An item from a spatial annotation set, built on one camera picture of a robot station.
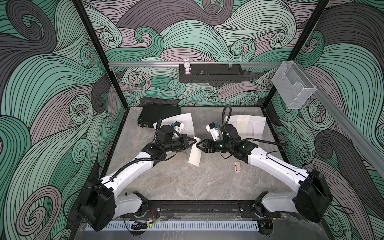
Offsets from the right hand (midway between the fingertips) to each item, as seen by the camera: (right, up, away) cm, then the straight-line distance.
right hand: (198, 146), depth 76 cm
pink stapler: (+24, -13, +10) cm, 29 cm away
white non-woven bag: (-7, +14, +9) cm, 18 cm away
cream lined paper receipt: (+26, +13, +9) cm, 31 cm away
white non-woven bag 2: (+31, +10, +9) cm, 33 cm away
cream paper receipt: (-1, -3, -3) cm, 4 cm away
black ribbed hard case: (-34, +19, +41) cm, 57 cm away
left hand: (-1, +4, -2) cm, 5 cm away
